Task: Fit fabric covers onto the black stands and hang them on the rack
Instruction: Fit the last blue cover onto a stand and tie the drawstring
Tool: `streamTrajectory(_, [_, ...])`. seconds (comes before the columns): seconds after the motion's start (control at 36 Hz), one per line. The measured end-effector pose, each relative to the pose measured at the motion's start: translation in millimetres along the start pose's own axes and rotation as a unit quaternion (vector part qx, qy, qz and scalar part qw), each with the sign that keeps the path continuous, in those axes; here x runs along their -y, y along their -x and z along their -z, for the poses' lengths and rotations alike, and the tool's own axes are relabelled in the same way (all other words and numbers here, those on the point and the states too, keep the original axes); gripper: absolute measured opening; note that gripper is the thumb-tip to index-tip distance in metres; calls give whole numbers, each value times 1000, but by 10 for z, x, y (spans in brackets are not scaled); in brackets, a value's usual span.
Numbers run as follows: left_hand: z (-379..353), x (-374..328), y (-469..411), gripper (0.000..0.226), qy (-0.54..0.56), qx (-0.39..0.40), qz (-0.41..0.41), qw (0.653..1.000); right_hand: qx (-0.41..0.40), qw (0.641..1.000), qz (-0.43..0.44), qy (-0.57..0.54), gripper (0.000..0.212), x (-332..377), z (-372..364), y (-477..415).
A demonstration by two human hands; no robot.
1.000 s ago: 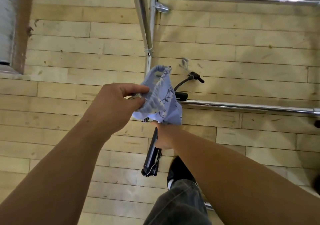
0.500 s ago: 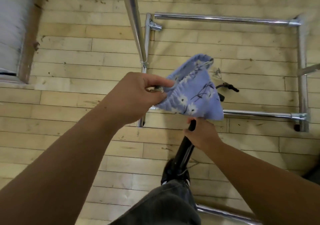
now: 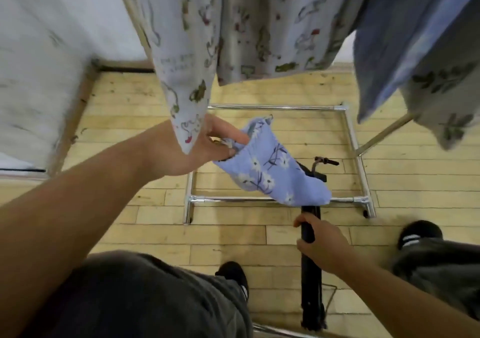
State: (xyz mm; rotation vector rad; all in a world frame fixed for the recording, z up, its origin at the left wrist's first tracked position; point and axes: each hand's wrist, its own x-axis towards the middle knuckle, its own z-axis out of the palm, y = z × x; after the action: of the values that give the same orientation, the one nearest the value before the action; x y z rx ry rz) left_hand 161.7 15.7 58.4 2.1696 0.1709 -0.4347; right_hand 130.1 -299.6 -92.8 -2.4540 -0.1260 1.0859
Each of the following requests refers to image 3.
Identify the person's left hand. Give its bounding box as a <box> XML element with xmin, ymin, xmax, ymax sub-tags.
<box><xmin>144</xmin><ymin>114</ymin><xmax>251</xmax><ymax>182</ymax></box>

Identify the person's right hand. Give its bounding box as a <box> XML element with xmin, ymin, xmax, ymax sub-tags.
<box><xmin>293</xmin><ymin>212</ymin><xmax>356</xmax><ymax>276</ymax></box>

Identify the chrome clothes rack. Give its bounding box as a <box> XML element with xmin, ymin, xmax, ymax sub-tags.
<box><xmin>123</xmin><ymin>0</ymin><xmax>419</xmax><ymax>225</ymax></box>

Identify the blue floral bag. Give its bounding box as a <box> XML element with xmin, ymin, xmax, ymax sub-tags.
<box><xmin>212</xmin><ymin>115</ymin><xmax>333</xmax><ymax>207</ymax></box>

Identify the person's right forearm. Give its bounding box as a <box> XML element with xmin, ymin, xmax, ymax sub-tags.
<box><xmin>335</xmin><ymin>255</ymin><xmax>480</xmax><ymax>338</ymax></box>

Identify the person's left forearm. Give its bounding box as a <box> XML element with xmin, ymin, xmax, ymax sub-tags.
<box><xmin>0</xmin><ymin>123</ymin><xmax>166</xmax><ymax>338</ymax></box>

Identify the black striped right shoe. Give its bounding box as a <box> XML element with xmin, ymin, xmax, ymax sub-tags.
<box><xmin>396</xmin><ymin>220</ymin><xmax>444</xmax><ymax>251</ymax></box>

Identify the black striped shoe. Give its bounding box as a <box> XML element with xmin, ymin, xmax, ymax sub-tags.
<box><xmin>214</xmin><ymin>261</ymin><xmax>250</xmax><ymax>303</ymax></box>
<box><xmin>396</xmin><ymin>220</ymin><xmax>444</xmax><ymax>251</ymax></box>

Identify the black striped left shoe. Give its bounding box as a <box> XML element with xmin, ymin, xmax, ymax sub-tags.
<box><xmin>214</xmin><ymin>261</ymin><xmax>250</xmax><ymax>303</ymax></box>

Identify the black baseboard strip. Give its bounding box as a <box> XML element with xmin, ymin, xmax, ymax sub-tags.
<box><xmin>99</xmin><ymin>65</ymin><xmax>155</xmax><ymax>74</ymax></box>

